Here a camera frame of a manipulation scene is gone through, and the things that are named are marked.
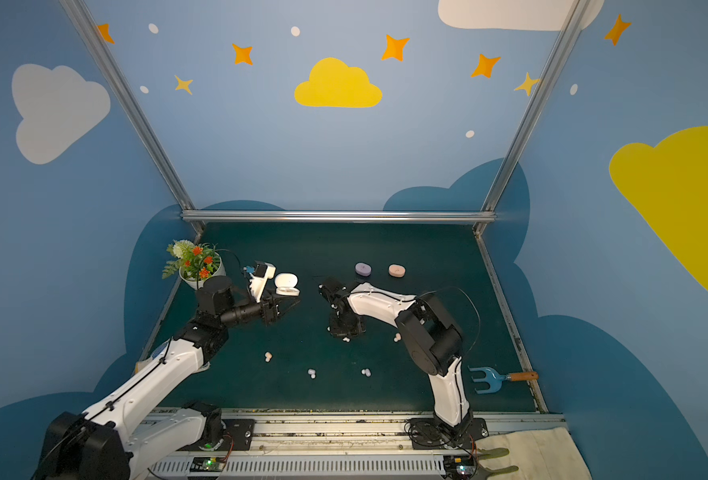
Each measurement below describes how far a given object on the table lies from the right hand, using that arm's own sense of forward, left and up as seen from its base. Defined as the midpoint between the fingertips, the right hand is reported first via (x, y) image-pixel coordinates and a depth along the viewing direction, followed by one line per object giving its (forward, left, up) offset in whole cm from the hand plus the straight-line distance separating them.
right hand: (345, 332), depth 91 cm
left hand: (-1, +11, +20) cm, 23 cm away
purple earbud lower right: (-12, -7, -1) cm, 14 cm away
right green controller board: (-32, -31, -2) cm, 45 cm away
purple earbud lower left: (-12, +8, 0) cm, 15 cm away
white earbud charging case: (+3, +15, +22) cm, 27 cm away
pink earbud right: (-1, -16, -1) cm, 16 cm away
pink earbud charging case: (+25, -17, 0) cm, 30 cm away
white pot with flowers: (+14, +47, +14) cm, 51 cm away
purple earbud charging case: (+25, -5, 0) cm, 26 cm away
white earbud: (-2, -1, 0) cm, 2 cm away
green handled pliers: (-33, -36, 0) cm, 49 cm away
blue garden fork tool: (-11, -44, -2) cm, 45 cm away
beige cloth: (-29, -51, -1) cm, 58 cm away
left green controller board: (-35, +30, -1) cm, 47 cm away
